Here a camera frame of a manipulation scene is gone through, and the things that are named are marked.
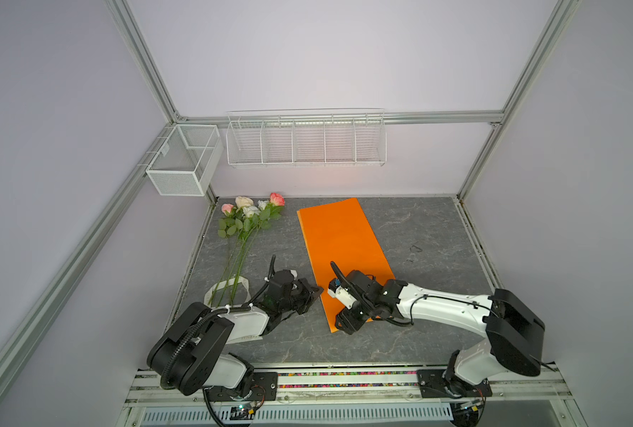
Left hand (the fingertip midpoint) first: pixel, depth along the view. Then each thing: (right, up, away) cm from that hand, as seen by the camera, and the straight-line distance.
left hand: (326, 291), depth 86 cm
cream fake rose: (-37, +31, +29) cm, 57 cm away
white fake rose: (-28, +30, +26) cm, 48 cm away
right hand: (+5, -8, -5) cm, 10 cm away
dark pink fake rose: (-21, +32, +26) cm, 46 cm away
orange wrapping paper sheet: (+5, +15, +19) cm, 25 cm away
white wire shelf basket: (-7, +55, +15) cm, 58 cm away
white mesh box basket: (-54, +47, +16) cm, 73 cm away
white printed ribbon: (-39, 0, +8) cm, 40 cm away
